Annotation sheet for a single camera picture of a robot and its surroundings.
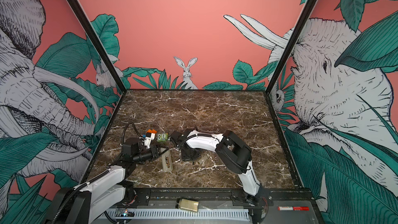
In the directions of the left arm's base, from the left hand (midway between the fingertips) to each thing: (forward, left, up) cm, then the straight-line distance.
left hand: (167, 147), depth 81 cm
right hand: (-4, -11, -8) cm, 14 cm away
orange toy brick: (+15, +13, -9) cm, 22 cm away
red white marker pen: (-29, -60, -8) cm, 67 cm away
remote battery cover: (-4, -19, -9) cm, 21 cm away
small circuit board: (-27, +18, -9) cm, 34 cm away
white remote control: (-6, 0, -2) cm, 7 cm away
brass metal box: (-26, -12, -4) cm, 29 cm away
